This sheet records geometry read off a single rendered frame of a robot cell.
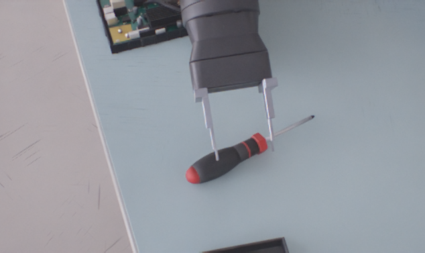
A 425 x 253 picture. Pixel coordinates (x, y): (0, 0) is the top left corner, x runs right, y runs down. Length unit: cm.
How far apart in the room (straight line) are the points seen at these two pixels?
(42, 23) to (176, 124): 238
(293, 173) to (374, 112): 14
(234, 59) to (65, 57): 219
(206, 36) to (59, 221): 148
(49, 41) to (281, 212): 236
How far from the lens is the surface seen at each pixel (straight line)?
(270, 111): 47
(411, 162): 59
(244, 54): 49
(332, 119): 63
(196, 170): 54
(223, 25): 49
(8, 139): 228
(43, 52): 272
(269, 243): 50
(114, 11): 82
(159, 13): 78
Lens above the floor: 142
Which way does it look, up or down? 43 degrees down
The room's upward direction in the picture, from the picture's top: 6 degrees counter-clockwise
